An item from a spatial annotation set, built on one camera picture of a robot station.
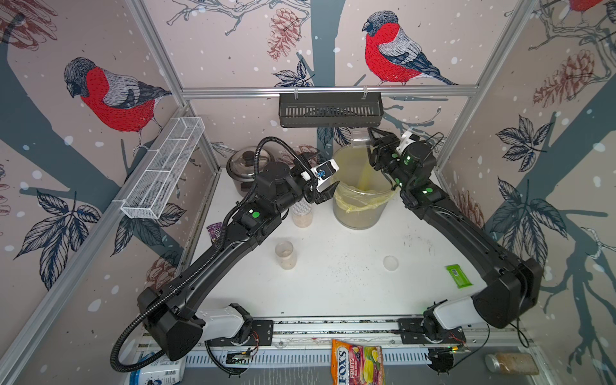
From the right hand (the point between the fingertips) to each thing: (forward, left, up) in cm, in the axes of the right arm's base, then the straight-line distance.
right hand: (365, 130), depth 69 cm
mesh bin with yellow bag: (-10, 0, -18) cm, 21 cm away
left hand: (-11, +11, -2) cm, 15 cm away
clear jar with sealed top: (-7, +20, -34) cm, 40 cm away
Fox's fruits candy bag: (-53, +2, -41) cm, 67 cm away
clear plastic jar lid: (-21, -14, -45) cm, 52 cm away
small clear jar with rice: (-20, +26, -41) cm, 52 cm away
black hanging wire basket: (+36, +10, -15) cm, 40 cm away
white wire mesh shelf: (-4, +66, -13) cm, 68 cm away
